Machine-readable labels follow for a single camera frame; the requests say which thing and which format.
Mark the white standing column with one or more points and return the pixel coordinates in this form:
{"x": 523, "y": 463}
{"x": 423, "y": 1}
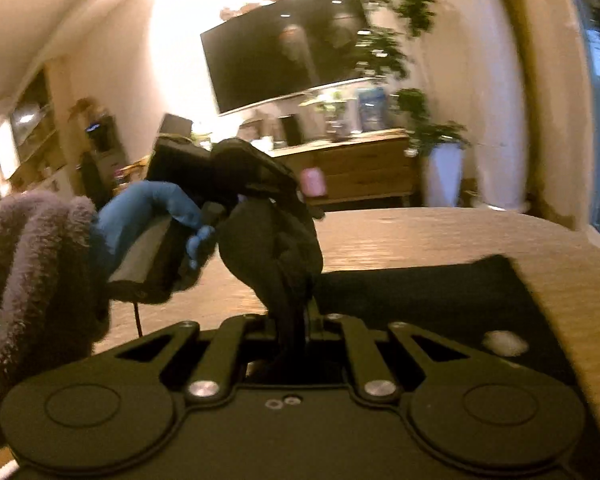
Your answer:
{"x": 545, "y": 85}

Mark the person's left forearm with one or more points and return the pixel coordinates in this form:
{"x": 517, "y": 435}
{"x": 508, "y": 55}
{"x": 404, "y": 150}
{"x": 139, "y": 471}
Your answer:
{"x": 30, "y": 285}

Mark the white crumpled tissue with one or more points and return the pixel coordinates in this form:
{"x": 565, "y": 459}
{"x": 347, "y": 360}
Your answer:
{"x": 505, "y": 344}

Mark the small aquarium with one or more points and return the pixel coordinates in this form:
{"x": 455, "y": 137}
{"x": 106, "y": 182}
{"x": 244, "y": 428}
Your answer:
{"x": 371, "y": 110}

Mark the pink case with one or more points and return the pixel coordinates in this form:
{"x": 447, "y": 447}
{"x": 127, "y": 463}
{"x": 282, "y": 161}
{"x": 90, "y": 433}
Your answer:
{"x": 313, "y": 182}

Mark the person's left hand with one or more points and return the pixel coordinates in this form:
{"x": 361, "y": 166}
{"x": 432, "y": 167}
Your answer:
{"x": 130, "y": 205}

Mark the black appliance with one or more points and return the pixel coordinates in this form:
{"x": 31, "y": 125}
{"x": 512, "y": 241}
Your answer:
{"x": 100, "y": 160}

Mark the wall television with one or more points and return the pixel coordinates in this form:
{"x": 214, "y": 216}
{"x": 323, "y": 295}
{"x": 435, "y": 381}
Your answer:
{"x": 280, "y": 50}

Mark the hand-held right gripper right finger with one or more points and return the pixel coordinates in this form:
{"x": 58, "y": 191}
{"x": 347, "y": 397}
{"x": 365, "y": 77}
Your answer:
{"x": 352, "y": 350}

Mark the wooden wall shelf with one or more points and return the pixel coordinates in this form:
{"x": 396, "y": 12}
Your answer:
{"x": 35, "y": 135}

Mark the black speaker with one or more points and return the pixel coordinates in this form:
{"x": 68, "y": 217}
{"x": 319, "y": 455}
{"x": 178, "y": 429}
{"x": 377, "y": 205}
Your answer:
{"x": 291, "y": 130}

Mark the black garment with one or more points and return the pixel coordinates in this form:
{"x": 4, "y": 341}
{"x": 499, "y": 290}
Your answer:
{"x": 430, "y": 300}

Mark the wooden sideboard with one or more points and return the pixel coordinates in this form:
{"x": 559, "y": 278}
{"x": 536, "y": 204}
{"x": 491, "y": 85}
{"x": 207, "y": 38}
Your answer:
{"x": 360, "y": 165}

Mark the green leafy plant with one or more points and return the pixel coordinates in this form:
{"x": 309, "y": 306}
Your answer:
{"x": 395, "y": 50}

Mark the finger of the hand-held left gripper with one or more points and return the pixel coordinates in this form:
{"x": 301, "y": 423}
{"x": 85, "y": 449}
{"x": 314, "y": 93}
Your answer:
{"x": 300, "y": 197}

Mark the white plant pot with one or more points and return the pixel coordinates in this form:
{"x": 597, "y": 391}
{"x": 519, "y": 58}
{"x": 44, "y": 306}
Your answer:
{"x": 444, "y": 175}

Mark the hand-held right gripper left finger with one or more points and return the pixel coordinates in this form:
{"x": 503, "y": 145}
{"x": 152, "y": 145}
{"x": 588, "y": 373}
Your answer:
{"x": 235, "y": 345}

